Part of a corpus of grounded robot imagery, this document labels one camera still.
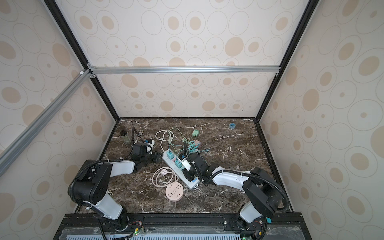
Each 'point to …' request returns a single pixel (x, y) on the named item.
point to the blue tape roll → (232, 125)
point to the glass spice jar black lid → (125, 136)
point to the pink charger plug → (197, 143)
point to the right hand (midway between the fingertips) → (185, 168)
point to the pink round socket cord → (164, 176)
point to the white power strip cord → (163, 136)
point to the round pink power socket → (174, 191)
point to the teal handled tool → (268, 220)
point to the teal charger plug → (170, 155)
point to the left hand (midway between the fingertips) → (164, 151)
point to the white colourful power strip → (170, 163)
